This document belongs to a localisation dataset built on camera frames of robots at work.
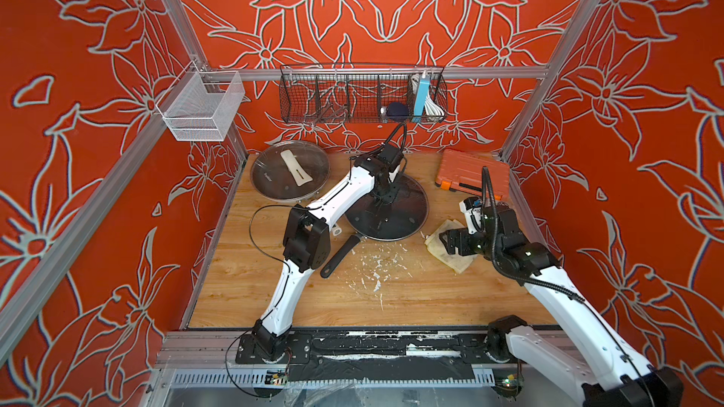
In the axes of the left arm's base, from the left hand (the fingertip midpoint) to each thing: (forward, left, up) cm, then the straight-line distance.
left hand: (388, 192), depth 93 cm
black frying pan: (+1, -6, -17) cm, 18 cm away
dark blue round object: (+23, -2, +16) cm, 28 cm away
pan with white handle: (+6, +35, +1) cm, 35 cm away
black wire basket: (+31, +17, +17) cm, 40 cm away
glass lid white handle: (+6, +35, +1) cm, 35 cm away
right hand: (-17, -17, +4) cm, 24 cm away
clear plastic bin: (+17, +65, +19) cm, 70 cm away
